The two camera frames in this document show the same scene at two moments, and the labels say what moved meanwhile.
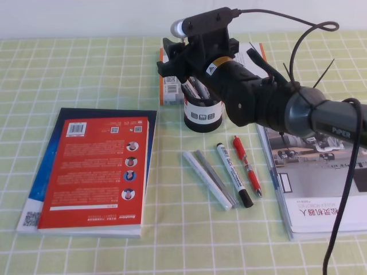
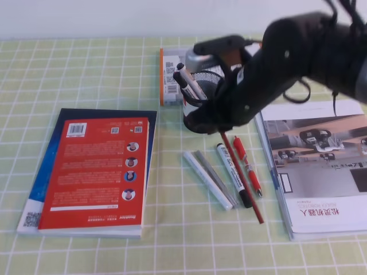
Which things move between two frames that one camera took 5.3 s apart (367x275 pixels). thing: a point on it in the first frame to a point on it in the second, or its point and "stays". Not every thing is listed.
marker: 201,90 to 187,94
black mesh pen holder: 201,115 stays
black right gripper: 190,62 to 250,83
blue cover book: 30,217 stays
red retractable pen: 241,152 stays
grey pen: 217,179 stays
